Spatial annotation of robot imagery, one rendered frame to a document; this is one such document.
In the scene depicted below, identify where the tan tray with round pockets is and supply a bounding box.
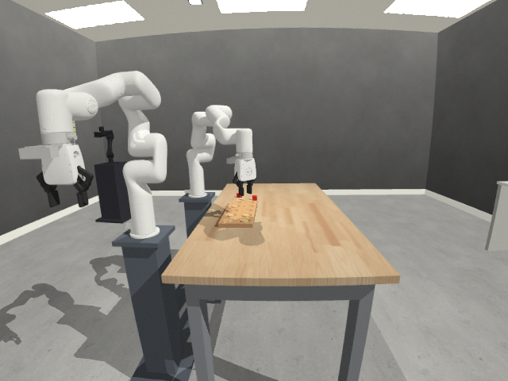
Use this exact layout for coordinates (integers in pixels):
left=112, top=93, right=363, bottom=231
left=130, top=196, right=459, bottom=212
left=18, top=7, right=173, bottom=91
left=218, top=201, right=257, bottom=228

